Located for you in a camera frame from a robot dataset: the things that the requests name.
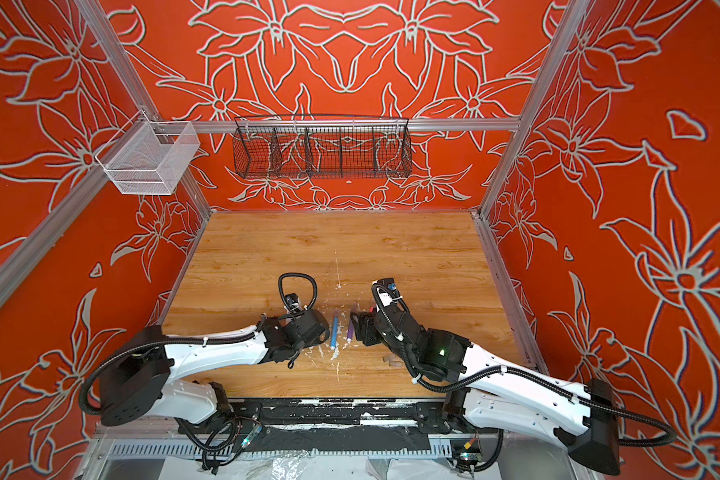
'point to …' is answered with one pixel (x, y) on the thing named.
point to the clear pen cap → (392, 360)
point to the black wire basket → (321, 146)
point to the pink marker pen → (371, 309)
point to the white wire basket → (149, 157)
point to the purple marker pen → (350, 331)
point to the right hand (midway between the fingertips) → (354, 314)
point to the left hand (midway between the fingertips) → (315, 329)
